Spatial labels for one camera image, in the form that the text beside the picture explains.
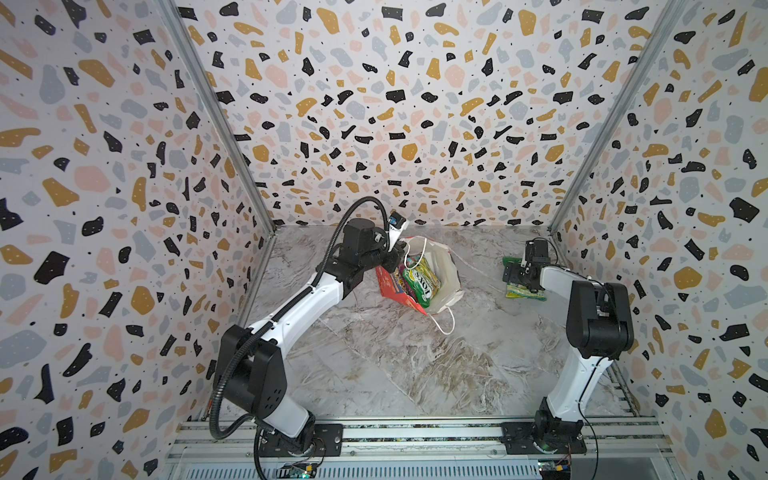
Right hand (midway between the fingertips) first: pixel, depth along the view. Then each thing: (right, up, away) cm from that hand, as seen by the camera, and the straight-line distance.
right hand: (518, 266), depth 103 cm
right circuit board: (-3, -47, -31) cm, 57 cm away
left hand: (-39, +9, -23) cm, 46 cm away
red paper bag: (-32, -3, -11) cm, 34 cm away
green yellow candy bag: (-1, -8, -3) cm, 8 cm away
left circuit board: (-65, -47, -32) cm, 86 cm away
